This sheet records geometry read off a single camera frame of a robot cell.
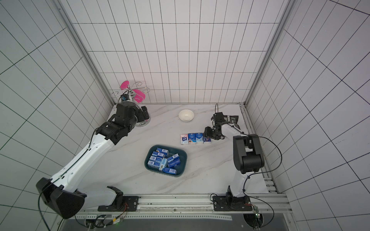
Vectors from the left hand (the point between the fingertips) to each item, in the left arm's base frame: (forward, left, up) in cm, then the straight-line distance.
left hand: (138, 113), depth 76 cm
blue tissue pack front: (-23, -17, -23) cm, 37 cm away
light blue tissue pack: (-19, -13, -23) cm, 33 cm away
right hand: (+3, -38, -25) cm, 45 cm away
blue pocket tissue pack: (-1, -30, -26) cm, 40 cm away
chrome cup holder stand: (+17, +9, 0) cm, 20 cm away
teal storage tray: (-17, -17, -23) cm, 33 cm away
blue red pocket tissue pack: (-2, -40, -26) cm, 48 cm away
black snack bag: (+17, -63, -26) cm, 70 cm away
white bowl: (+20, -26, -25) cm, 41 cm away
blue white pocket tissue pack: (+1, -35, -27) cm, 44 cm away
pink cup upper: (+25, +15, 0) cm, 29 cm away
